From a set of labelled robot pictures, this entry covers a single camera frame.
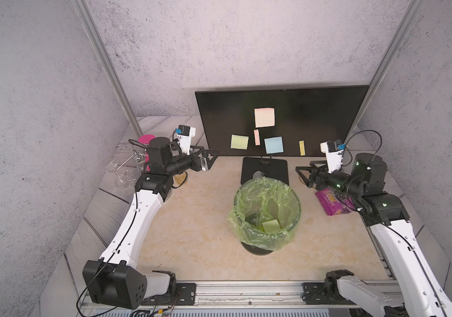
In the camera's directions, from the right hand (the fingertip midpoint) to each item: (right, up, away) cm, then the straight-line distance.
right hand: (306, 165), depth 65 cm
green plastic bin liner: (-10, -20, +20) cm, 30 cm away
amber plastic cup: (-52, -7, +40) cm, 66 cm away
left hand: (-30, +5, +5) cm, 31 cm away
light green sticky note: (-8, -25, +19) cm, 32 cm away
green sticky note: (-21, +11, +24) cm, 33 cm away
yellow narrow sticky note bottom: (+7, +10, +23) cm, 26 cm away
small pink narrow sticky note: (-13, +12, +20) cm, 26 cm away
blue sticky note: (-6, +9, +23) cm, 26 cm away
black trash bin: (-14, -35, +17) cm, 42 cm away
